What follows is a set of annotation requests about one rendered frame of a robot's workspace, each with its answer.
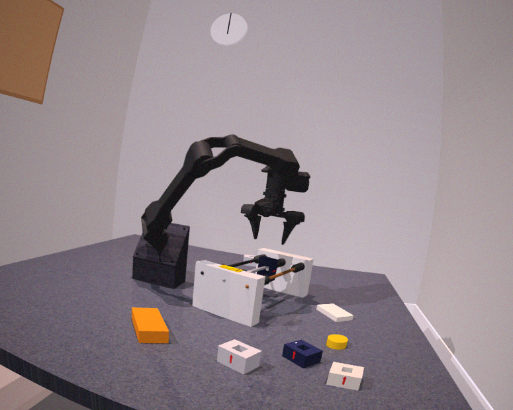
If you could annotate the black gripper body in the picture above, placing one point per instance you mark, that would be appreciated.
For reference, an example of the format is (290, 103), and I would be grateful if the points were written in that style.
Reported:
(290, 216)

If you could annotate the orange rectangular block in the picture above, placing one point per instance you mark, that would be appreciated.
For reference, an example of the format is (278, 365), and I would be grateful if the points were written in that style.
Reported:
(149, 325)

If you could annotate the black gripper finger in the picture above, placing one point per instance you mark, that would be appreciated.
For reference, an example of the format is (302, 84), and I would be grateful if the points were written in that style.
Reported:
(255, 222)
(288, 228)

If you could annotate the yellow short cylinder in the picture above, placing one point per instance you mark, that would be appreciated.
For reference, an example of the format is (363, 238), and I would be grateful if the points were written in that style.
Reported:
(336, 342)

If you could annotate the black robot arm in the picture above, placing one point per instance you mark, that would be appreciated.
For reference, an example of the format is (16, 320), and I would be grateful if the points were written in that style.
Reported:
(282, 173)

